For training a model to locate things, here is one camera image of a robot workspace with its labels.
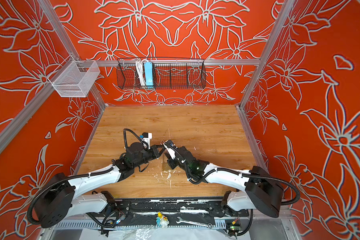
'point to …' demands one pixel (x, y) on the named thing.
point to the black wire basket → (168, 74)
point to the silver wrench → (209, 225)
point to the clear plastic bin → (74, 78)
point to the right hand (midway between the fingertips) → (164, 152)
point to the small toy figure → (161, 221)
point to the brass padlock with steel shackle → (166, 167)
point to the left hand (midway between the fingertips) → (167, 146)
